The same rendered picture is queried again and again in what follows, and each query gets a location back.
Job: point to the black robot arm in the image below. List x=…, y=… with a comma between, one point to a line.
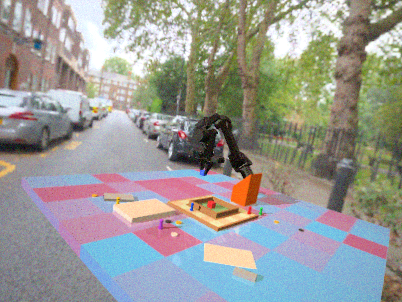
x=201, y=134

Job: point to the red die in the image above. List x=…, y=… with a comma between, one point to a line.
x=211, y=205

